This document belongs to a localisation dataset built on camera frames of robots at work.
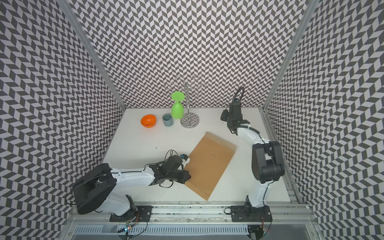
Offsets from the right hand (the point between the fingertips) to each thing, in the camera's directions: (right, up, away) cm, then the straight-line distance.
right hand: (225, 114), depth 95 cm
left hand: (-22, -37, -12) cm, 45 cm away
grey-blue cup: (-39, -4, +12) cm, 41 cm away
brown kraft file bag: (-10, -30, -6) cm, 32 cm away
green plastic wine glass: (-30, +3, -7) cm, 31 cm away
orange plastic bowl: (-53, -5, +11) cm, 54 cm away
